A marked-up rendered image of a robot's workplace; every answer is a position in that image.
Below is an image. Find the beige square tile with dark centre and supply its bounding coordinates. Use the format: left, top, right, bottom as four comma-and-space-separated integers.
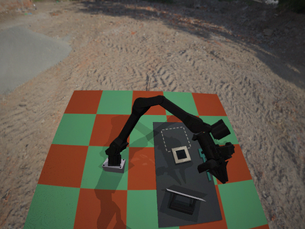
172, 146, 191, 164

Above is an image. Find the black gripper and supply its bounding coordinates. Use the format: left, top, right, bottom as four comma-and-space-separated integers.
197, 142, 232, 184

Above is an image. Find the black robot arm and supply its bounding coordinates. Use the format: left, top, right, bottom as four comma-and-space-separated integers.
105, 95, 235, 167

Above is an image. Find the dark grey mat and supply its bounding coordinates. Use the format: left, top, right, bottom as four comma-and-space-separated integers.
153, 122, 222, 228

